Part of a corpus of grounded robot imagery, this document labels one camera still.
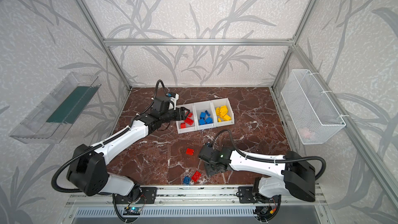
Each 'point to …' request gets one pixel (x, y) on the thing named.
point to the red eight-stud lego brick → (189, 121)
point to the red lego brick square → (189, 151)
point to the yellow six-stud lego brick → (217, 111)
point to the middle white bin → (201, 107)
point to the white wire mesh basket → (316, 118)
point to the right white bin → (217, 103)
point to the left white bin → (193, 108)
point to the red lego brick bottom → (196, 176)
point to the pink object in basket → (306, 132)
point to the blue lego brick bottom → (186, 180)
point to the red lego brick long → (190, 114)
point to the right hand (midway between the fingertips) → (210, 163)
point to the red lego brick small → (183, 125)
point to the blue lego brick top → (202, 115)
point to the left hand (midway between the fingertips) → (188, 107)
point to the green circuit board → (132, 211)
